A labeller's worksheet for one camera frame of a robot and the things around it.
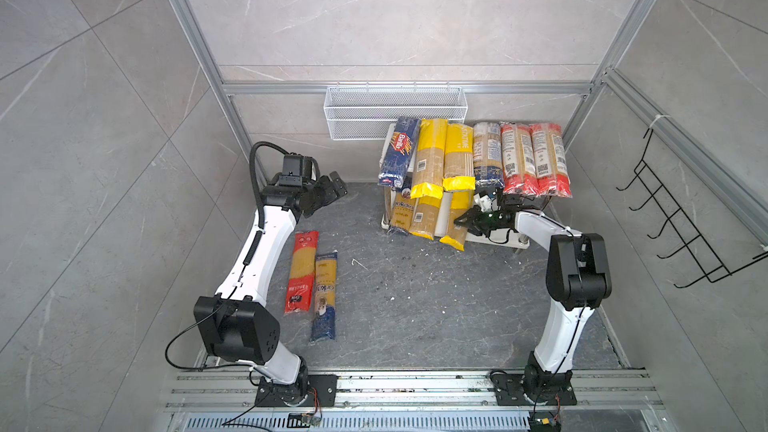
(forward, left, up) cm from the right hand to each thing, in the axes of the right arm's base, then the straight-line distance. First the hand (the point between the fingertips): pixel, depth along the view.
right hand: (457, 219), depth 97 cm
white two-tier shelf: (+11, +2, -2) cm, 11 cm away
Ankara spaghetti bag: (+4, +18, +1) cm, 18 cm away
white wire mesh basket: (+31, +30, +22) cm, 48 cm away
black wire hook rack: (-29, -44, +23) cm, 58 cm away
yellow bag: (+5, +10, 0) cm, 11 cm away
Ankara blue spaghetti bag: (-30, +42, -5) cm, 51 cm away
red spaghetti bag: (-15, +51, -6) cm, 53 cm away
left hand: (-2, +38, +20) cm, 43 cm away
